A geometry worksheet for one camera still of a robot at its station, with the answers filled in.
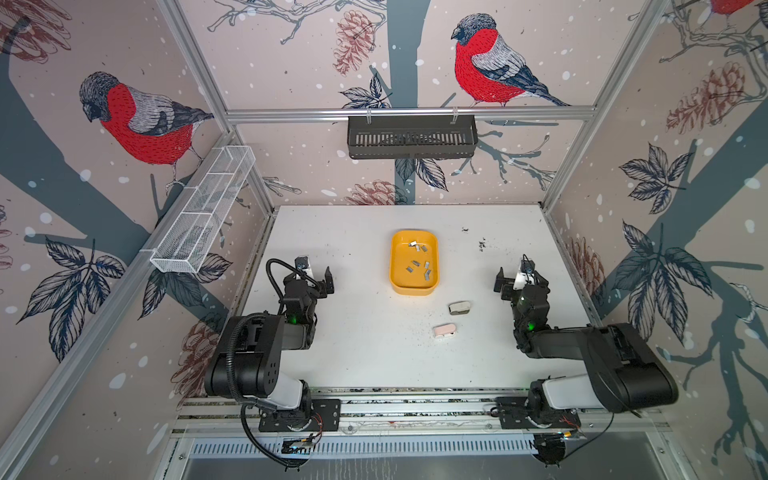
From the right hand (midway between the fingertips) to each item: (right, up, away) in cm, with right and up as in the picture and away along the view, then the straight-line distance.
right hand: (519, 273), depth 89 cm
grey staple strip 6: (-26, +1, +15) cm, 30 cm away
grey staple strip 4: (-26, -3, +12) cm, 29 cm away
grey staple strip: (-31, +8, +19) cm, 38 cm away
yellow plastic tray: (-35, -4, +10) cm, 37 cm away
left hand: (-64, +1, +2) cm, 64 cm away
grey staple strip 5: (-30, +2, +15) cm, 34 cm away
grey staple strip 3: (-33, -1, +13) cm, 35 cm away
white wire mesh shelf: (-90, +9, -18) cm, 92 cm away
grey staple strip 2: (-27, +6, +19) cm, 33 cm away
